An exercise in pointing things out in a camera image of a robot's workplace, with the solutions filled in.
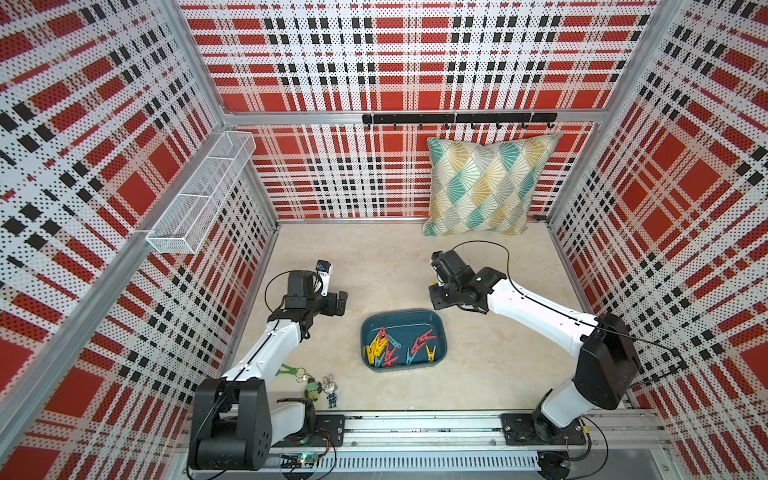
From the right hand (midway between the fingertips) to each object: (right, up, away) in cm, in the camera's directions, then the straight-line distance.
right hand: (442, 293), depth 84 cm
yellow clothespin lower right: (-3, -18, +1) cm, 18 cm away
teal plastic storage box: (-11, -12, +7) cm, 17 cm away
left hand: (-32, 0, +5) cm, 33 cm away
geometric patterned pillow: (+13, +32, +9) cm, 36 cm away
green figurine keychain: (-36, -25, -6) cm, 44 cm away
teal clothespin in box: (-9, -19, 0) cm, 21 cm away
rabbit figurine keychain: (-31, -24, -6) cm, 40 cm away
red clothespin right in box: (-6, -15, +4) cm, 17 cm away
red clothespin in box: (-15, -19, 0) cm, 24 cm away
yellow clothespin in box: (-20, -16, +1) cm, 26 cm away
